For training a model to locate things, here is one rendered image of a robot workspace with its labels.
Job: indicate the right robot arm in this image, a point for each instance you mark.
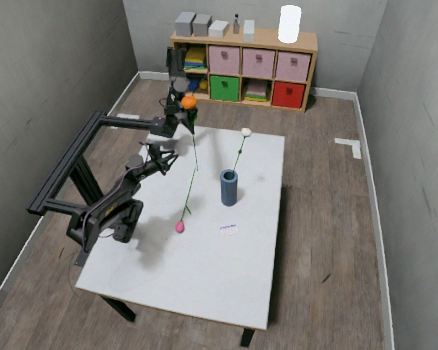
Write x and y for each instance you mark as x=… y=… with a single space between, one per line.
x=116 y=207

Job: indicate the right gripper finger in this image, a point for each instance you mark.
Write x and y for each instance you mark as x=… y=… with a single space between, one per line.
x=166 y=152
x=169 y=158

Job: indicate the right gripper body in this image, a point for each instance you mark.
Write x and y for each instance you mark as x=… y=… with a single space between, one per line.
x=155 y=165

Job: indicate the pink tulip with green stem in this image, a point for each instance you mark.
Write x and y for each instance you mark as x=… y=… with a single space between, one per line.
x=180 y=225

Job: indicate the blue-grey hollow cylinder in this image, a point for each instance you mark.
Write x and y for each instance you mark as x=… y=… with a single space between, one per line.
x=229 y=187

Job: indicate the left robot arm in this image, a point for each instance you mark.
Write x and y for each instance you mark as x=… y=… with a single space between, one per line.
x=177 y=88

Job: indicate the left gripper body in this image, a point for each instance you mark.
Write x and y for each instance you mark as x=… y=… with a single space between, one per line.
x=180 y=115

